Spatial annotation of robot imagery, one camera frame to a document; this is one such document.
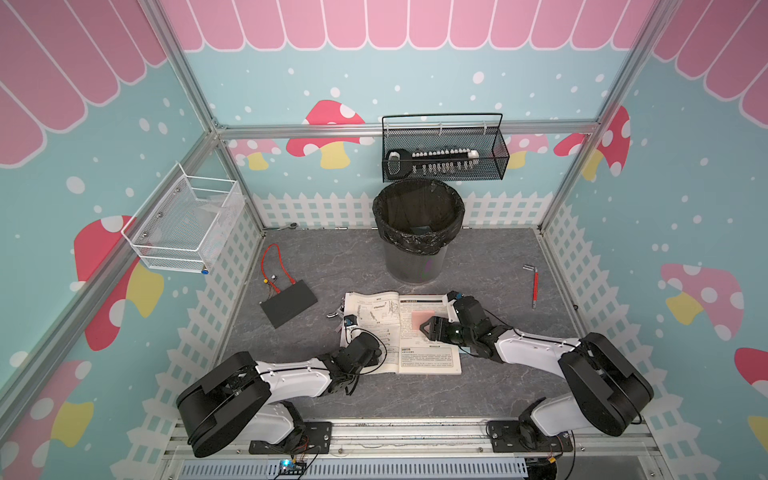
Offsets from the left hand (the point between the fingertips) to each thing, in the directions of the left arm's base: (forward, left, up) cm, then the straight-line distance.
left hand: (372, 349), depth 89 cm
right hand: (+5, -17, +4) cm, 18 cm away
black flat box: (+15, +30, 0) cm, 33 cm away
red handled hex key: (+25, -56, 0) cm, 62 cm away
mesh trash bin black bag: (+43, -14, +14) cm, 47 cm away
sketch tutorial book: (+9, -7, +2) cm, 11 cm away
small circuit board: (-29, +18, -2) cm, 34 cm away
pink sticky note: (+10, -14, +2) cm, 17 cm away
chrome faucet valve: (+10, +13, +2) cm, 16 cm away
